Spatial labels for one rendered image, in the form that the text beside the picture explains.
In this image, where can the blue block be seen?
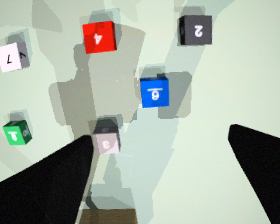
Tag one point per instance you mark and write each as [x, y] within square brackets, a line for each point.
[154, 92]

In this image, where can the red block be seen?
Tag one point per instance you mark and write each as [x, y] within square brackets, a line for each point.
[99, 37]

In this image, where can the green block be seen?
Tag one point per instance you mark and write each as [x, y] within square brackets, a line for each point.
[17, 132]

